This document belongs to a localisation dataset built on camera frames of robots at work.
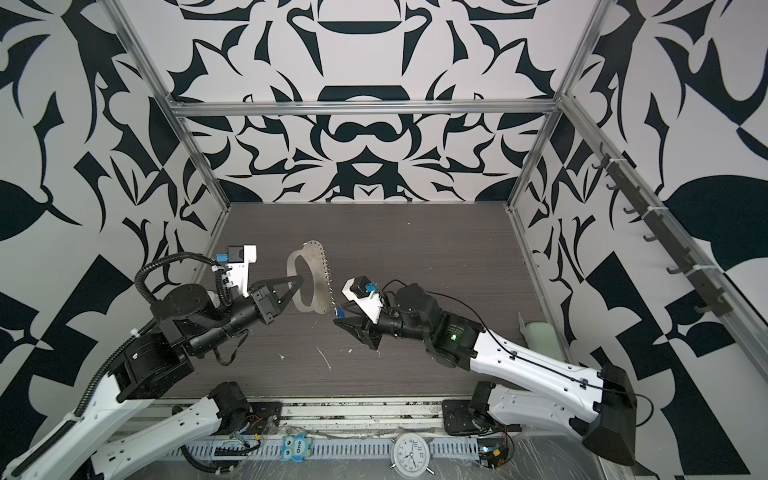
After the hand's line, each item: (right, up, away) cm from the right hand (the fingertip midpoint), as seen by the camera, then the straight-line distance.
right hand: (341, 314), depth 63 cm
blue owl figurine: (-11, -32, +6) cm, 34 cm away
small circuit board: (+34, -34, +8) cm, 49 cm away
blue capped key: (-1, -1, +4) cm, 4 cm away
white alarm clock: (+15, -32, +4) cm, 36 cm away
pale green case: (+53, -13, +22) cm, 59 cm away
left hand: (-6, +9, -6) cm, 13 cm away
